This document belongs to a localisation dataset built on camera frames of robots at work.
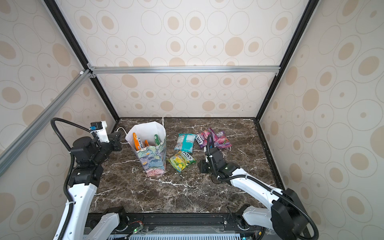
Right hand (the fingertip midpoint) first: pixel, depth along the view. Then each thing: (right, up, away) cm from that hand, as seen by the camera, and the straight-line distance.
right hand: (200, 164), depth 84 cm
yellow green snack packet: (-12, +1, +9) cm, 15 cm away
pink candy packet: (+14, +12, +17) cm, 25 cm away
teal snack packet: (-10, +11, +19) cm, 24 cm away
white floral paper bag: (-31, +14, +9) cm, 35 cm away
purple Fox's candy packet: (+2, +14, +20) cm, 24 cm away
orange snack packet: (-34, +12, -5) cm, 36 cm away
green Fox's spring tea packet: (-26, +13, +6) cm, 30 cm away
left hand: (-36, +19, -15) cm, 43 cm away
